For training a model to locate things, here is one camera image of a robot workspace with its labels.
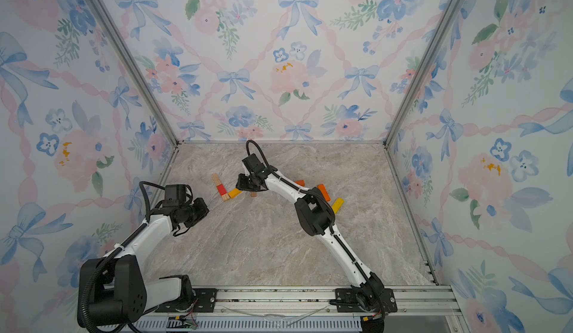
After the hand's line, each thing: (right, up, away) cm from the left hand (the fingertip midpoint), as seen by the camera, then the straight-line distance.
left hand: (210, 207), depth 89 cm
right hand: (+9, +8, +12) cm, 17 cm away
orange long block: (+47, +7, +14) cm, 49 cm away
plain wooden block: (+16, +4, +10) cm, 19 cm away
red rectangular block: (+1, +6, +12) cm, 13 cm away
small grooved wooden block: (+4, +3, +8) cm, 10 cm away
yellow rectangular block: (+7, +4, +11) cm, 14 cm away
